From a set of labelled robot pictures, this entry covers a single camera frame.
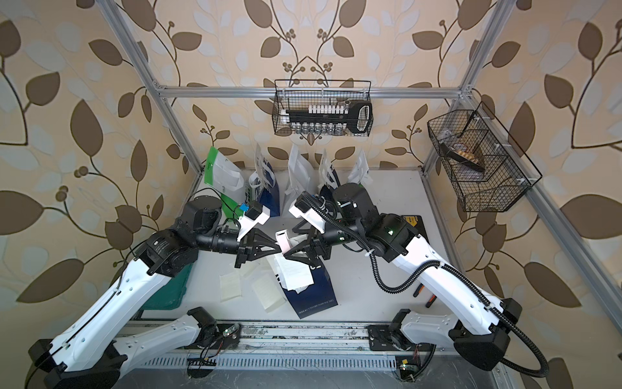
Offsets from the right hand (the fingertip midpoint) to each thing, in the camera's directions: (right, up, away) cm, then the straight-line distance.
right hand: (291, 241), depth 59 cm
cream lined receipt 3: (-19, -17, +30) cm, 39 cm away
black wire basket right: (+59, +20, +16) cm, 64 cm away
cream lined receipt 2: (-25, -21, +26) cm, 42 cm away
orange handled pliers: (+45, -24, +22) cm, 56 cm away
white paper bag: (0, +19, +43) cm, 47 cm away
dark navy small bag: (+10, +19, +37) cm, 43 cm away
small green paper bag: (+23, +20, +33) cm, 44 cm away
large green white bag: (-31, +18, +37) cm, 51 cm away
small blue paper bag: (-15, +15, +35) cm, 41 cm away
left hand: (-3, -1, -1) cm, 4 cm away
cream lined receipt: (-11, -23, +24) cm, 35 cm away
